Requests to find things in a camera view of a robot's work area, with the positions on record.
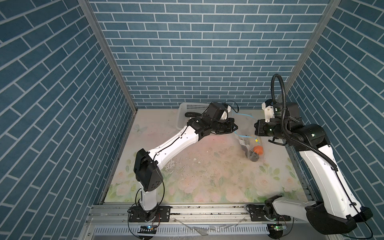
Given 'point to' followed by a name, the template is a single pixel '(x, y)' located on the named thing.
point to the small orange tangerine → (259, 149)
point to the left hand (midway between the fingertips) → (239, 127)
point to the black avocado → (253, 156)
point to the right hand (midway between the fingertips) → (253, 122)
